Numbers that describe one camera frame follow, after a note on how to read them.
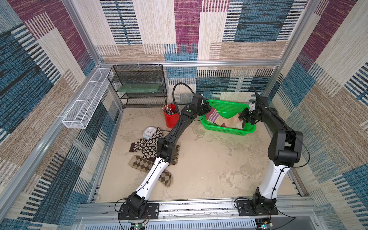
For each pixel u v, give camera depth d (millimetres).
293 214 727
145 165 886
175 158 907
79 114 910
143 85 1070
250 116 851
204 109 915
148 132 1019
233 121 984
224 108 1152
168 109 964
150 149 940
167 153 713
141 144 919
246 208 740
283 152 540
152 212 733
